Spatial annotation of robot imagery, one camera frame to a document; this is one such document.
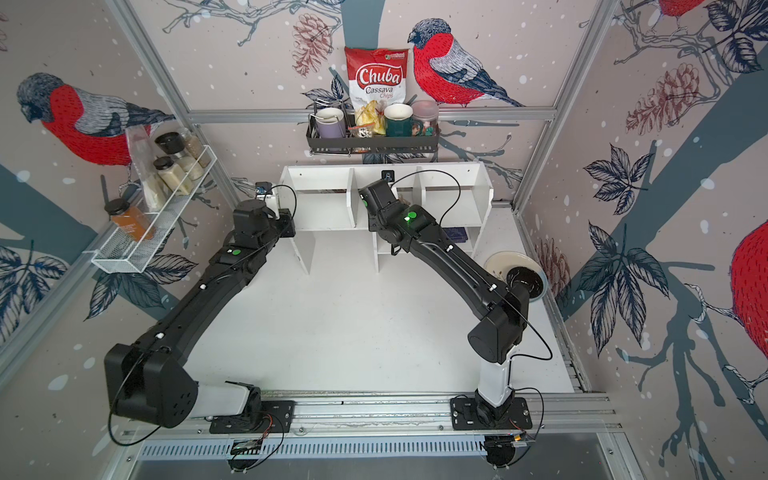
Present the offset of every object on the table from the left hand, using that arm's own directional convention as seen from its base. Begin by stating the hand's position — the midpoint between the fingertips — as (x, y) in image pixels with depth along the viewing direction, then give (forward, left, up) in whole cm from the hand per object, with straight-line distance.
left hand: (293, 203), depth 81 cm
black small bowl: (-8, -72, -26) cm, 76 cm away
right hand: (-2, -26, -1) cm, 26 cm away
